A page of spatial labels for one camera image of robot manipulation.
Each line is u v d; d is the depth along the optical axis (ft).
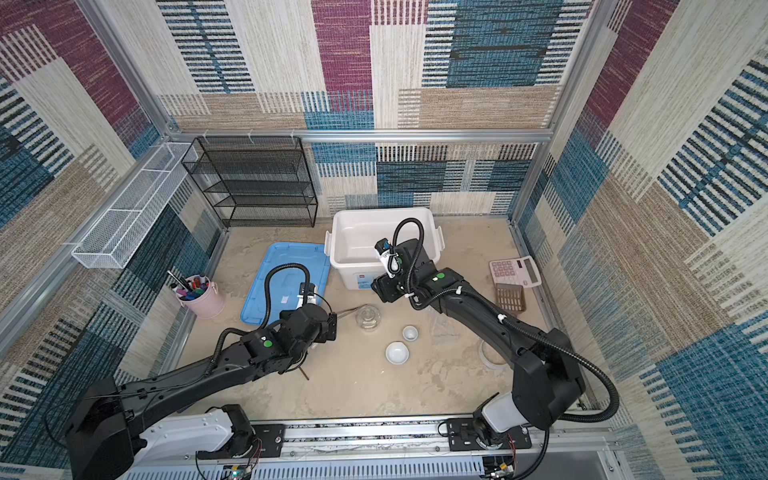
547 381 1.38
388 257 2.36
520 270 3.35
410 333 2.93
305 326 1.97
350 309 3.10
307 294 2.25
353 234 3.66
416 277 2.04
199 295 2.88
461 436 2.40
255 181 3.66
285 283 2.02
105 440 1.26
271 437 2.44
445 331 2.97
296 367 2.45
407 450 2.39
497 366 2.77
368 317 2.89
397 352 2.79
